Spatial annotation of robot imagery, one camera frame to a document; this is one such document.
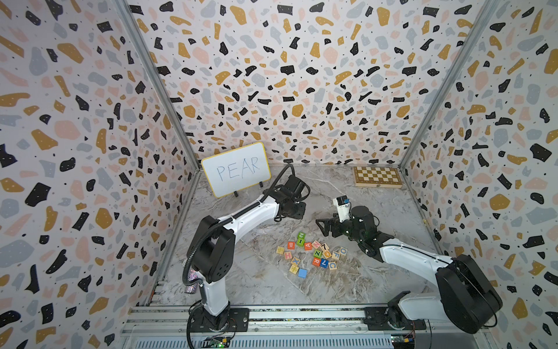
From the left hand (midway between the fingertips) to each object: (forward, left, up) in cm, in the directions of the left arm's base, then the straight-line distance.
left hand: (302, 210), depth 89 cm
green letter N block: (-14, -6, -10) cm, 19 cm away
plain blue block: (-21, +1, -11) cm, 24 cm away
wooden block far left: (-12, +9, -11) cm, 19 cm away
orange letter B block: (-10, +5, -11) cm, 16 cm away
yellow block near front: (-20, +4, -11) cm, 23 cm away
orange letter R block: (-17, -5, -12) cm, 21 cm away
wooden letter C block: (-19, -11, -11) cm, 25 cm away
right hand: (-4, -9, 0) cm, 10 cm away
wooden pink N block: (-10, -6, -12) cm, 16 cm away
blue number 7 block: (-18, -8, -11) cm, 22 cm away
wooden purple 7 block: (-11, -9, -11) cm, 18 cm away
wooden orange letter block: (-14, -10, -11) cm, 20 cm away
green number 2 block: (-5, 0, -12) cm, 13 cm away
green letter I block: (-8, +1, -11) cm, 14 cm away
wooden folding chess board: (+27, -38, -10) cm, 48 cm away
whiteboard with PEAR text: (+23, +30, 0) cm, 38 cm away
